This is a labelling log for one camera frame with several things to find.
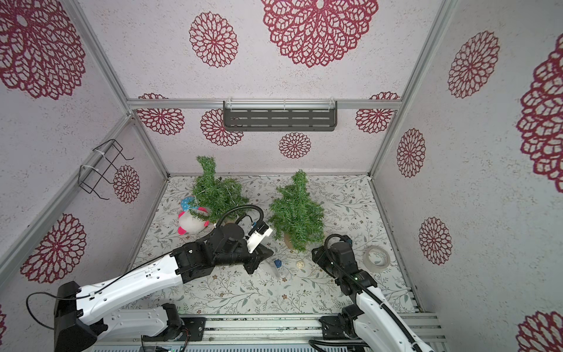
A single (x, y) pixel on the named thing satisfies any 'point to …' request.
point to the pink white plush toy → (191, 219)
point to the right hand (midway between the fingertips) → (313, 253)
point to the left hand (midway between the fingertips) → (270, 255)
